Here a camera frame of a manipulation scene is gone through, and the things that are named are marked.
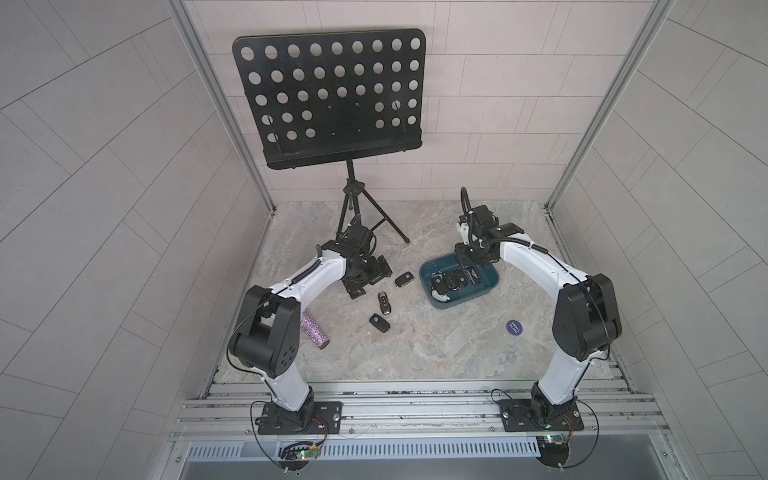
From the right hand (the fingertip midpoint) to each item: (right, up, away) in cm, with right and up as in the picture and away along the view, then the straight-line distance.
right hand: (458, 255), depth 92 cm
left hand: (-23, -6, -3) cm, 24 cm away
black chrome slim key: (-23, -14, -3) cm, 27 cm away
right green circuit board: (+17, -43, -24) cm, 52 cm away
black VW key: (-17, -8, +4) cm, 19 cm away
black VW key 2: (-24, -20, -5) cm, 32 cm away
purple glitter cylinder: (-42, -21, -10) cm, 48 cm away
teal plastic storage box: (+3, -10, +2) cm, 10 cm away
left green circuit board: (-42, -43, -26) cm, 65 cm away
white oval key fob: (-7, -12, -1) cm, 14 cm away
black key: (-6, -9, +2) cm, 11 cm away
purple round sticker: (+15, -21, -5) cm, 26 cm away
